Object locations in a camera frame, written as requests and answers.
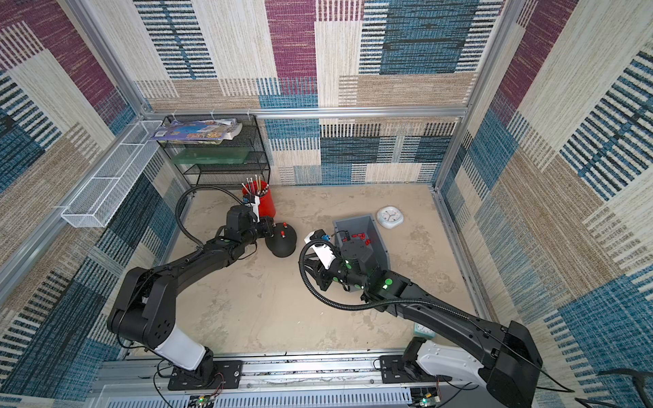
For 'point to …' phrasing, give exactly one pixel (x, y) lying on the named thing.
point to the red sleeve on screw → (282, 232)
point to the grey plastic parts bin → (360, 228)
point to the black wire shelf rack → (256, 163)
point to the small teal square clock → (420, 331)
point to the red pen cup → (261, 189)
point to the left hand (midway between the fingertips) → (274, 219)
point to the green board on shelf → (211, 155)
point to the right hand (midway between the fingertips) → (307, 262)
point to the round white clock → (389, 217)
